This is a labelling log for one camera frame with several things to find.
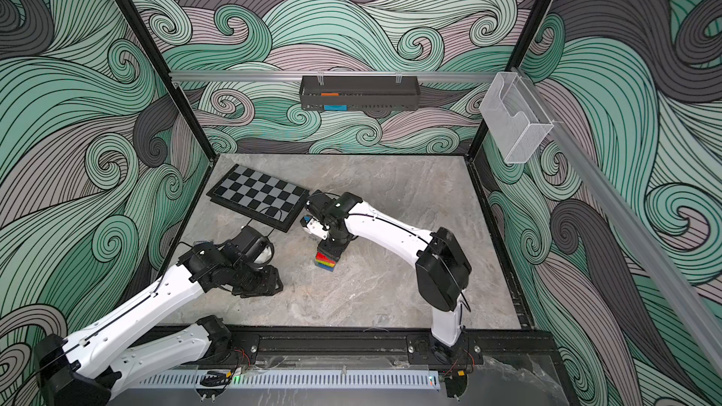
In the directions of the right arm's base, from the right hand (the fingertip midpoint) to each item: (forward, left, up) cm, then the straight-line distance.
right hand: (339, 245), depth 82 cm
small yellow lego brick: (-2, +5, -7) cm, 8 cm away
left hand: (-13, +16, +2) cm, 21 cm away
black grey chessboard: (+23, +31, -6) cm, 39 cm away
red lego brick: (-7, +4, +7) cm, 11 cm away
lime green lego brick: (-3, +5, -7) cm, 9 cm away
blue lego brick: (-3, +5, -9) cm, 10 cm away
